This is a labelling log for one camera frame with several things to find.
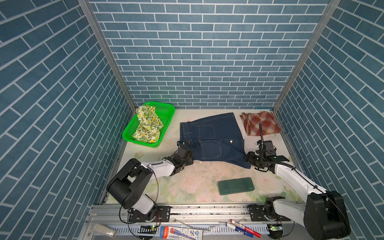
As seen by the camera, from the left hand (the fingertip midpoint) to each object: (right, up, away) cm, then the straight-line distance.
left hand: (191, 157), depth 93 cm
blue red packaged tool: (-5, -29, -25) cm, 39 cm away
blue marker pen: (+24, -28, -24) cm, 44 cm away
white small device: (-37, -27, -26) cm, 53 cm away
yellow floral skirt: (-30, +20, +12) cm, 38 cm away
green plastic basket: (-21, +29, +21) cm, 42 cm away
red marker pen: (+28, -28, -24) cm, 47 cm away
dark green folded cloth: (+25, -14, -9) cm, 30 cm away
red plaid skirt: (+44, +23, +18) cm, 53 cm away
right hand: (+33, +2, -5) cm, 34 cm away
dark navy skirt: (+18, +11, +12) cm, 24 cm away
